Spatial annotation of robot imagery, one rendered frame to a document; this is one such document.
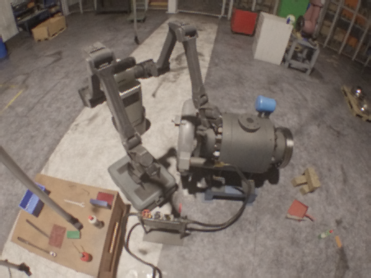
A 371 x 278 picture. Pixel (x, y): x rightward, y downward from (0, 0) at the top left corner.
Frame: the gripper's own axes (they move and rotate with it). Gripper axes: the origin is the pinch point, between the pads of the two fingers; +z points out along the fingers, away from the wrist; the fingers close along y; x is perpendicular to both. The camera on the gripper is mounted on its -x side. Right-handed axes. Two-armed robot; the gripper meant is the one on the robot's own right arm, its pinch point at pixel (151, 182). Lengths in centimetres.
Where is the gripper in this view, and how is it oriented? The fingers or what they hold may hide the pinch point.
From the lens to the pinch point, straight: 101.2
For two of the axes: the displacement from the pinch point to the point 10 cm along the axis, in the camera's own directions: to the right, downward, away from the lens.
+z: 2.9, 8.5, 4.4
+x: -6.3, -1.8, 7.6
